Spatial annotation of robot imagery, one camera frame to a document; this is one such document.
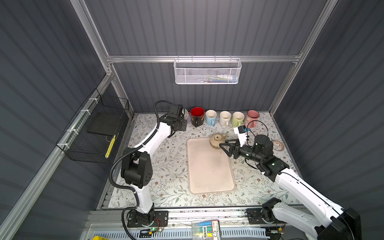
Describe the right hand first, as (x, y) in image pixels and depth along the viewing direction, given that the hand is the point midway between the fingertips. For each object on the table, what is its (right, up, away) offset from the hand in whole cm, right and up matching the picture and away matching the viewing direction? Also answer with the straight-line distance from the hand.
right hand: (225, 143), depth 72 cm
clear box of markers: (-10, -41, -3) cm, 42 cm away
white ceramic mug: (+7, +14, +34) cm, 37 cm away
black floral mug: (-13, +16, +34) cm, 39 cm away
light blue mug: (-3, +15, +34) cm, 37 cm away
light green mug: (+16, +14, +34) cm, 40 cm away
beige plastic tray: (-5, -19, +19) cm, 27 cm away
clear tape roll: (+43, -5, +30) cm, 52 cm away
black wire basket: (-68, +3, 0) cm, 68 cm away
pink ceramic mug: (+25, +13, +31) cm, 42 cm away
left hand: (-22, +10, +18) cm, 30 cm away
